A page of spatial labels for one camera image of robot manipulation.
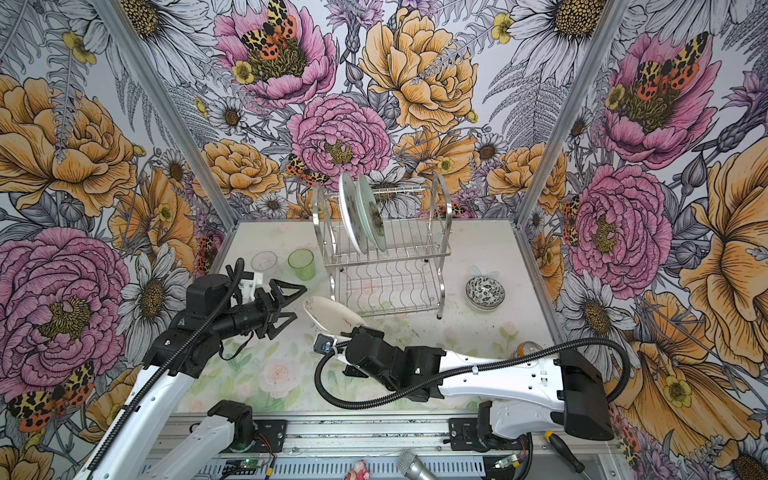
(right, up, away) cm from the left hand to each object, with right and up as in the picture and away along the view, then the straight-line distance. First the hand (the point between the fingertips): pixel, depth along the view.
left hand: (302, 311), depth 69 cm
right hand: (+11, -7, +1) cm, 13 cm away
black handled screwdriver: (+61, -33, +2) cm, 69 cm away
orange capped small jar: (+55, -11, +8) cm, 57 cm away
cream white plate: (+4, -4, +13) cm, 15 cm away
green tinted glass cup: (-9, +10, +30) cm, 33 cm away
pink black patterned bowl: (+50, 0, +27) cm, 57 cm away
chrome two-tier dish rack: (+24, +5, +30) cm, 39 cm away
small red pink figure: (+13, -35, -2) cm, 38 cm away
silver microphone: (+25, -34, -2) cm, 42 cm away
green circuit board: (-15, -37, +2) cm, 40 cm away
